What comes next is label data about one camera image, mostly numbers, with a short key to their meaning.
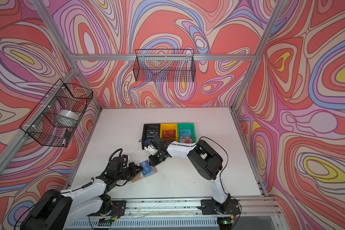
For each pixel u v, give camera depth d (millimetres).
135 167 839
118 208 732
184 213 729
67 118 697
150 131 1024
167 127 1006
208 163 520
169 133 1015
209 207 734
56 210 420
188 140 981
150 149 834
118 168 694
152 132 1015
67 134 725
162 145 732
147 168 863
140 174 842
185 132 1015
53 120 744
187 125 993
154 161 794
